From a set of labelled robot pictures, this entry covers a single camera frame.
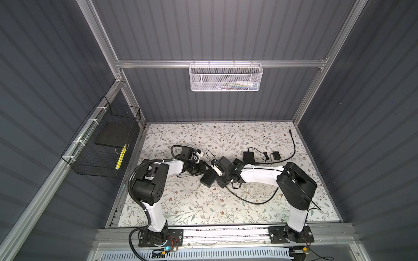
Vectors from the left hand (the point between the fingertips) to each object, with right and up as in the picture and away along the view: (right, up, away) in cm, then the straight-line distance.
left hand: (210, 170), depth 94 cm
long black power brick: (+24, +7, +8) cm, 27 cm away
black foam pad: (-45, +21, -17) cm, 53 cm away
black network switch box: (0, -3, -3) cm, 4 cm away
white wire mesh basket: (+14, +66, +29) cm, 73 cm away
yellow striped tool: (-38, +11, -25) cm, 47 cm away
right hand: (+6, -5, -2) cm, 8 cm away
